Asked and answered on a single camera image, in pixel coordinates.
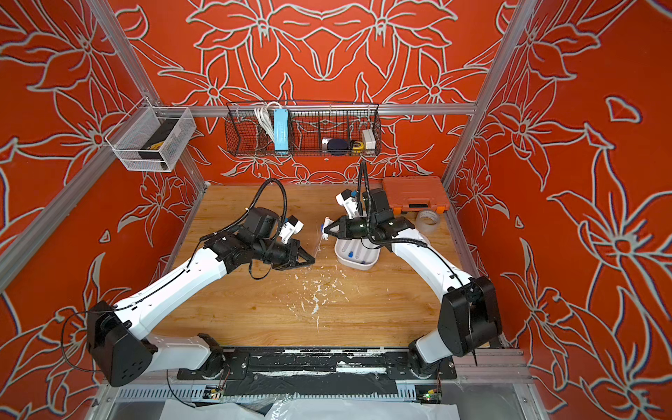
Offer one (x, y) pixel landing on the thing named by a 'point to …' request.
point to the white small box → (369, 139)
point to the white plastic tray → (352, 253)
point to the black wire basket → (316, 129)
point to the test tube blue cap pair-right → (319, 240)
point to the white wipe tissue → (326, 222)
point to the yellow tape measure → (361, 147)
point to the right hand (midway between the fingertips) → (320, 231)
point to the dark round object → (337, 146)
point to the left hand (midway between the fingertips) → (314, 260)
